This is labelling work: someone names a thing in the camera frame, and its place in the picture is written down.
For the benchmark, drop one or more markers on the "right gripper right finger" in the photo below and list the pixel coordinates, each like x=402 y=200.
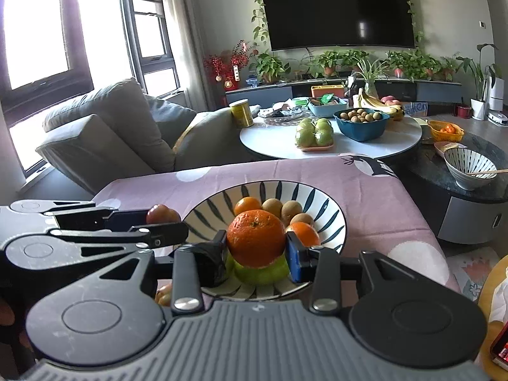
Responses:
x=320 y=267

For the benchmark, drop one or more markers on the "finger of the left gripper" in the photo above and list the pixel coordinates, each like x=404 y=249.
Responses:
x=154 y=235
x=98 y=218

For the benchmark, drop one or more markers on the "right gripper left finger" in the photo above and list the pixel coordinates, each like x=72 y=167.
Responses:
x=196 y=266

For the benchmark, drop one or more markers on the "green apple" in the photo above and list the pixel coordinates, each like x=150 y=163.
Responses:
x=269 y=275
x=229 y=263

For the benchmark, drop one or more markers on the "brown kiwi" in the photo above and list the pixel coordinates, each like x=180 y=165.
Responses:
x=273 y=206
x=302 y=218
x=289 y=210

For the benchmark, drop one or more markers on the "brown kiwi front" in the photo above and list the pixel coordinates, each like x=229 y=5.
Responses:
x=289 y=210

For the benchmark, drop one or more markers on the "large orange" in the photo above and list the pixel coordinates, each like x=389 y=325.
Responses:
x=256 y=238

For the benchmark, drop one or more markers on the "brown kiwi back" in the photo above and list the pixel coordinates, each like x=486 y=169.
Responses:
x=273 y=206

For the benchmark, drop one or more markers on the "small orange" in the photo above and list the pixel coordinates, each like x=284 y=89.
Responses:
x=246 y=204

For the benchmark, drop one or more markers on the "striped white ceramic bowl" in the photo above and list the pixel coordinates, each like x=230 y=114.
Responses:
x=216 y=213

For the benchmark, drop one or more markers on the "pink polka dot tablecloth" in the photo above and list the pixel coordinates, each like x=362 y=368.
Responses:
x=357 y=204

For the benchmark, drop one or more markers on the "grey sofa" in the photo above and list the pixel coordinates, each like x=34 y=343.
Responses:
x=120 y=132

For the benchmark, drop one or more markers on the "plate of green apples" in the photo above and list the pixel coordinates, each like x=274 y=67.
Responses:
x=314 y=134

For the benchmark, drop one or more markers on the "round white coffee table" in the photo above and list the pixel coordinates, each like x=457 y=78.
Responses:
x=279 y=141

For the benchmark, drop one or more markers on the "blue bowl of kiwis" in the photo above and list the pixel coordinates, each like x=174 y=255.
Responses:
x=362 y=125

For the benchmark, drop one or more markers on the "light blue snack tray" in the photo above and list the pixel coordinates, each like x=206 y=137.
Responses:
x=328 y=110

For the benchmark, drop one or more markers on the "yellow tin can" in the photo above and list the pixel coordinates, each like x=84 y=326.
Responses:
x=241 y=112

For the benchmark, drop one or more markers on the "glass plate with snacks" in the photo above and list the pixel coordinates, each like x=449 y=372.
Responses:
x=281 y=114

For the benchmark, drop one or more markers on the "dark round side table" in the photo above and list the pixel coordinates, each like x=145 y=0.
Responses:
x=455 y=215

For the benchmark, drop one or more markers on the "banana bunch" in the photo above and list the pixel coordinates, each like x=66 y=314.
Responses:
x=395 y=111

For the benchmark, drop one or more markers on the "small striped bowl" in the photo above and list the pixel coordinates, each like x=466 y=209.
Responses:
x=460 y=162

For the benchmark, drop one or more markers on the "orange box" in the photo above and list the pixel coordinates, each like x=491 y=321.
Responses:
x=319 y=91

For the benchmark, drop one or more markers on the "orange bowl of tangerines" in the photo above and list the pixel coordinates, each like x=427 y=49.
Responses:
x=445 y=131

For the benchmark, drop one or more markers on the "red flower decoration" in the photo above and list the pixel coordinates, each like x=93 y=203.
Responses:
x=225 y=68

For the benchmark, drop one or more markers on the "spider plant in vase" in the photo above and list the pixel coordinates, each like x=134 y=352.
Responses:
x=370 y=72

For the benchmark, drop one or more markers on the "potted green plant left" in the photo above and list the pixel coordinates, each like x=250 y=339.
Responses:
x=270 y=68

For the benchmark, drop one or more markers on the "wooden spoon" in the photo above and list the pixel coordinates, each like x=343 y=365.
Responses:
x=488 y=172

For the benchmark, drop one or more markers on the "tall potted plant white pot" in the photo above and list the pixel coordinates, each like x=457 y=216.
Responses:
x=484 y=76

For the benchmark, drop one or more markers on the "white robot vacuum dock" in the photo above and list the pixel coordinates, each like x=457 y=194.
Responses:
x=495 y=93

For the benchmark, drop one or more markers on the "black wall television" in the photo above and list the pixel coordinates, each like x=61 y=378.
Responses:
x=321 y=23

